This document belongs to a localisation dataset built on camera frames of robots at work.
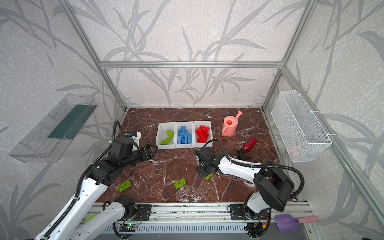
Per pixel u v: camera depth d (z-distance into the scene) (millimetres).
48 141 637
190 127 1044
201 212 753
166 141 995
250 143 963
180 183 826
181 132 1008
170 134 1023
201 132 999
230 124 968
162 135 1044
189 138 990
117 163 522
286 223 704
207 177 839
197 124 1025
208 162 659
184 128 1017
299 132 620
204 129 1021
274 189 427
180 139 985
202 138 985
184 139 981
